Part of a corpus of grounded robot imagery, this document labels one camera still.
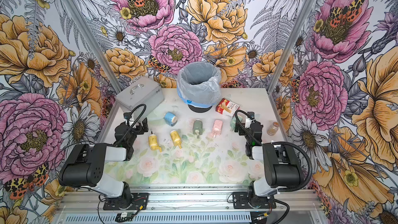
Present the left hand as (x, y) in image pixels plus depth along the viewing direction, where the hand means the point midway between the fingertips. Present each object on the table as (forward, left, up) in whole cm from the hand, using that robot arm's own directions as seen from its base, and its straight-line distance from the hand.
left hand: (139, 122), depth 94 cm
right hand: (-1, -62, 0) cm, 62 cm away
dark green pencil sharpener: (-3, -35, -2) cm, 35 cm away
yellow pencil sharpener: (-12, -10, 0) cm, 15 cm away
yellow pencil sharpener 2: (-11, -23, 0) cm, 25 cm away
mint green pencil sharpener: (0, -56, -2) cm, 56 cm away
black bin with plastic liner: (+11, -36, +19) cm, 42 cm away
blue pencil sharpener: (+3, -18, -1) cm, 18 cm away
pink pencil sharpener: (-4, -46, -1) cm, 46 cm away
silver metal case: (+19, +1, +7) cm, 21 cm away
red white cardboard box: (+13, -54, -3) cm, 56 cm away
